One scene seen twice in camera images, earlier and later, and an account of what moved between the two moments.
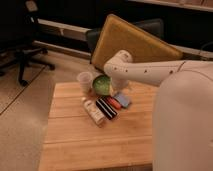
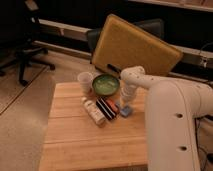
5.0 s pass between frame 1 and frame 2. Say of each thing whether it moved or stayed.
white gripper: moved
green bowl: stayed
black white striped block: stayed
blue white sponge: moved
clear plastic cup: stayed
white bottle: stayed
